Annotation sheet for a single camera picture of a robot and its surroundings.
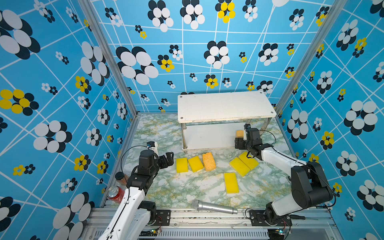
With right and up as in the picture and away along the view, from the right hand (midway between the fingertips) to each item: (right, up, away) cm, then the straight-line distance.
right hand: (242, 140), depth 94 cm
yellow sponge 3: (-9, -24, -10) cm, 27 cm away
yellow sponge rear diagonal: (+5, -14, 0) cm, 15 cm away
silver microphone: (-28, -31, -20) cm, 46 cm away
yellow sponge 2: (-30, -15, -3) cm, 33 cm away
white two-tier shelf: (-19, +13, +21) cm, 31 cm away
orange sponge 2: (-1, +4, +2) cm, 5 cm away
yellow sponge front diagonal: (-3, -16, -5) cm, 17 cm away
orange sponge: (-22, -13, -3) cm, 26 cm away
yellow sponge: (-39, -15, -2) cm, 42 cm away
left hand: (-46, -7, -13) cm, 48 cm away
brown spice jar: (-71, -19, -14) cm, 74 cm away
